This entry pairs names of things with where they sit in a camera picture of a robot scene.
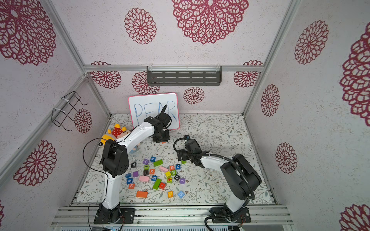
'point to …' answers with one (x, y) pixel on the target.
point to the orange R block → (152, 171)
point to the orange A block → (164, 142)
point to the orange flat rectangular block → (141, 194)
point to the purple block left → (135, 173)
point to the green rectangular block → (158, 162)
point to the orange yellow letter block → (170, 194)
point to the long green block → (157, 184)
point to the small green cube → (183, 162)
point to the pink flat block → (144, 178)
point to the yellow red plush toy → (113, 134)
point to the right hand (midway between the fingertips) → (183, 149)
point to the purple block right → (182, 181)
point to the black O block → (177, 177)
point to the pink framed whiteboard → (142, 107)
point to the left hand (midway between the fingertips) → (165, 140)
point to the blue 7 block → (178, 166)
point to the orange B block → (131, 186)
